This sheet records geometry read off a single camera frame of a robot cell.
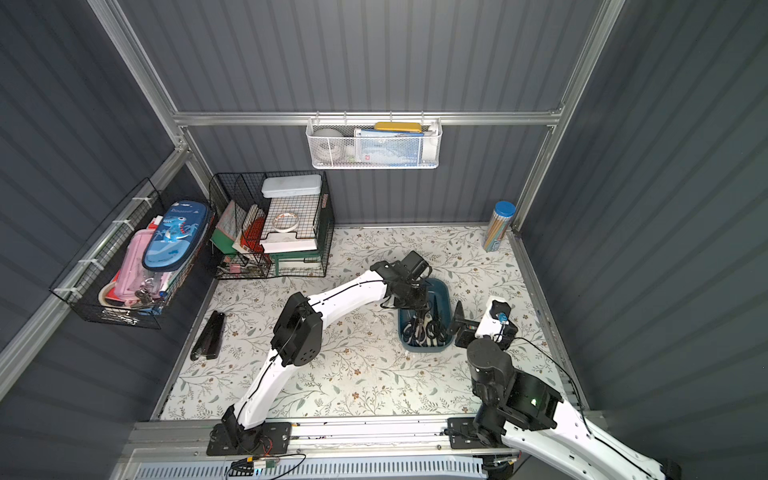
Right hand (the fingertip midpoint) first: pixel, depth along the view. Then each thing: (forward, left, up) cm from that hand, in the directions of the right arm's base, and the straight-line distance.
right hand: (484, 309), depth 68 cm
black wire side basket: (+1, +85, +11) cm, 86 cm away
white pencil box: (+51, +57, -4) cm, 77 cm away
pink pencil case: (+5, +81, +7) cm, 81 cm away
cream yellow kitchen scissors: (+10, +10, -23) cm, 27 cm away
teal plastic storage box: (+19, +6, -21) cm, 29 cm away
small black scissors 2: (+6, +9, -22) cm, 24 cm away
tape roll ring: (+33, +56, -4) cm, 65 cm away
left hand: (+10, +9, -19) cm, 23 cm away
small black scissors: (+5, +17, -23) cm, 29 cm away
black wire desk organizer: (+55, +83, -13) cm, 101 cm away
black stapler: (+1, +75, -21) cm, 78 cm away
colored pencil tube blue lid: (+40, -16, -7) cm, 44 cm away
